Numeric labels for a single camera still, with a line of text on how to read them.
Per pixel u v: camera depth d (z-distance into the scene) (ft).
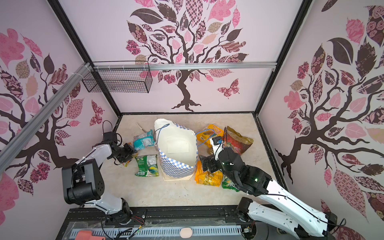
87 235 2.27
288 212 1.39
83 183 1.47
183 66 3.03
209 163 1.87
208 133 3.24
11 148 1.65
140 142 3.29
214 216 2.49
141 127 3.58
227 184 2.68
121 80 3.99
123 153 2.66
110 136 2.44
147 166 2.88
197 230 2.29
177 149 3.18
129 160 3.00
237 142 3.11
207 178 2.67
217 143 1.81
